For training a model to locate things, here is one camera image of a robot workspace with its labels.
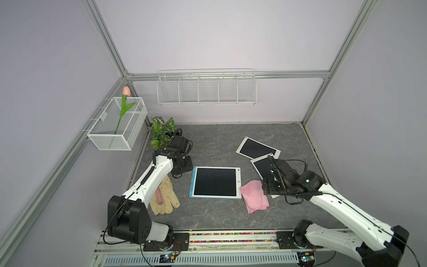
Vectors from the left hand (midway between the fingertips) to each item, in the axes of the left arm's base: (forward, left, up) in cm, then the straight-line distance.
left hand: (187, 169), depth 82 cm
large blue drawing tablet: (-2, -13, -13) cm, 19 cm away
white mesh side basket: (+6, +33, +22) cm, 40 cm away
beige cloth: (-9, +11, -13) cm, 19 cm away
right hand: (-12, -39, +1) cm, 40 cm away
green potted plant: (+15, +12, +12) cm, 23 cm away
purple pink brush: (-11, +15, -11) cm, 22 cm away
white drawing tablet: (+20, -40, -15) cm, 47 cm away
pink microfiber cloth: (-13, -32, -8) cm, 36 cm away
